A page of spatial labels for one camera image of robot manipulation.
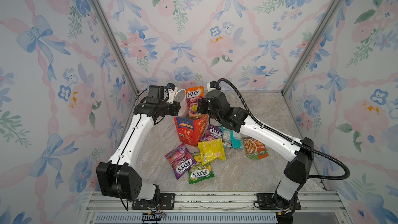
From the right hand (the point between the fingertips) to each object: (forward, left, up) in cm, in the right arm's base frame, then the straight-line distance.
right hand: (198, 98), depth 75 cm
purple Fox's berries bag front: (-20, +9, -28) cm, 35 cm away
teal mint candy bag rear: (-6, -19, -28) cm, 35 cm away
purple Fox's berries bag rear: (-2, -8, -29) cm, 30 cm away
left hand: (0, +9, -5) cm, 11 cm away
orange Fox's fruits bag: (+3, +3, -1) cm, 4 cm away
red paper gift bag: (-9, +5, -15) cm, 18 cm away
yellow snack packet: (-15, -8, -26) cm, 31 cm away
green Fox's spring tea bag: (-26, -1, -28) cm, 38 cm away
